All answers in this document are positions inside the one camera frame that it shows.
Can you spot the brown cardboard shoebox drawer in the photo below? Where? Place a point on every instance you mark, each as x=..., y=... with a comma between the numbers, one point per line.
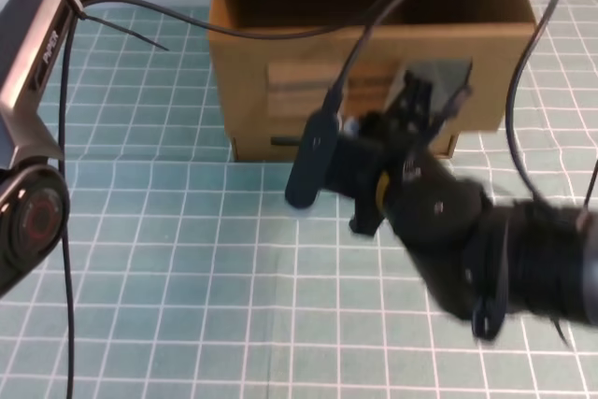
x=270, y=76

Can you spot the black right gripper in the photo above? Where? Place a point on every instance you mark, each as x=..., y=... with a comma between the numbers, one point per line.
x=422, y=98

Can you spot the cyan checkered tablecloth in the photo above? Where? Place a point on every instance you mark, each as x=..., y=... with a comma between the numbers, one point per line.
x=194, y=279

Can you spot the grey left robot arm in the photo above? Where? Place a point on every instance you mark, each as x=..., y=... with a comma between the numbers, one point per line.
x=34, y=197

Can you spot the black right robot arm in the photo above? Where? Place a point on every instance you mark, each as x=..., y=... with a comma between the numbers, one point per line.
x=480, y=261

